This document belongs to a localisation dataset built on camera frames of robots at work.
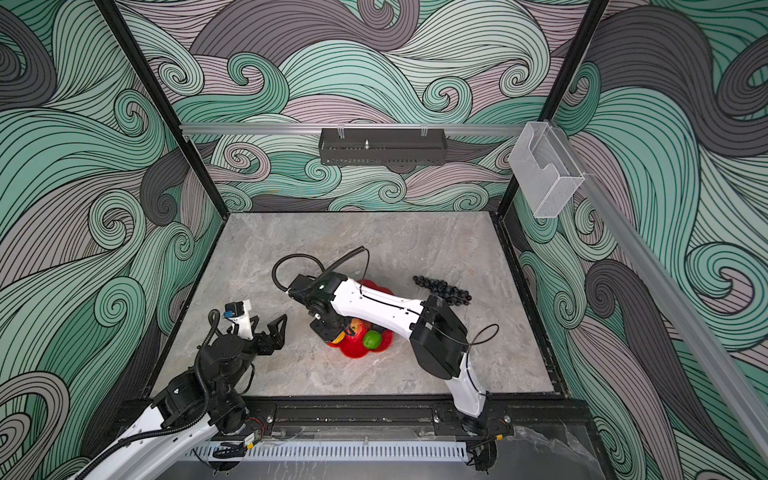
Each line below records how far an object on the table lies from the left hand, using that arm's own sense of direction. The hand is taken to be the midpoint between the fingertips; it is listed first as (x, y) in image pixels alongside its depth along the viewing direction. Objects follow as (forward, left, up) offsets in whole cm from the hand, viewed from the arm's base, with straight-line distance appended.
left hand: (274, 316), depth 76 cm
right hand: (-1, -15, -7) cm, 16 cm away
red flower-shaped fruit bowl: (-4, -21, -11) cm, 24 cm away
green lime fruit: (-2, -26, -8) cm, 27 cm away
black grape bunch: (+12, -51, -9) cm, 53 cm away
